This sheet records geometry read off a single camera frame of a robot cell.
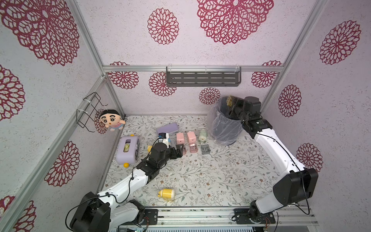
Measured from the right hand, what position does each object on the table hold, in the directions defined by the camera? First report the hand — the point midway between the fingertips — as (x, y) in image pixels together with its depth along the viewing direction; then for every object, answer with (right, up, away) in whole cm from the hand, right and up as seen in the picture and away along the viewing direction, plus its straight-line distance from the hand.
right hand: (229, 94), depth 75 cm
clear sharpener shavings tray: (-9, -32, +25) cm, 42 cm away
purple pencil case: (-36, -18, +37) cm, 55 cm away
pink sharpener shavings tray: (-17, -32, +25) cm, 44 cm away
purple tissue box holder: (-59, -31, +15) cm, 68 cm away
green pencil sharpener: (-11, -23, +23) cm, 34 cm away
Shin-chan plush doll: (-70, -12, +17) cm, 73 cm away
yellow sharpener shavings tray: (0, -3, +2) cm, 4 cm away
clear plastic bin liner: (+1, -18, +12) cm, 22 cm away
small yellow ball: (-59, -40, +12) cm, 72 cm away
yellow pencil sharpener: (-33, -51, 0) cm, 61 cm away
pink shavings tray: (-24, -33, +25) cm, 47 cm away
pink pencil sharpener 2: (-26, -24, +24) cm, 43 cm away
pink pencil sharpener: (-19, -24, +24) cm, 39 cm away
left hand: (-28, -28, +8) cm, 40 cm away
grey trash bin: (0, -18, +13) cm, 22 cm away
